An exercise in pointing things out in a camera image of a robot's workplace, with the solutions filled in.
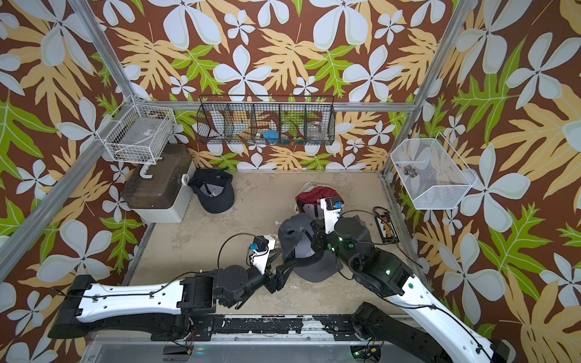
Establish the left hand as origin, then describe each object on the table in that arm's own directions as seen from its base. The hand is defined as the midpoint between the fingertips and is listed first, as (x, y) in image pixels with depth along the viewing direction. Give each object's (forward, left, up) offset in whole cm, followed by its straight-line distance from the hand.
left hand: (290, 256), depth 63 cm
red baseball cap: (+36, -10, -17) cm, 41 cm away
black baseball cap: (+46, +39, -26) cm, 65 cm away
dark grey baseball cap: (+2, -7, -12) cm, 14 cm away
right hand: (+9, -5, +4) cm, 11 cm away
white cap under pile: (+40, -9, -17) cm, 45 cm away
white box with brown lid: (+28, +51, -10) cm, 59 cm away
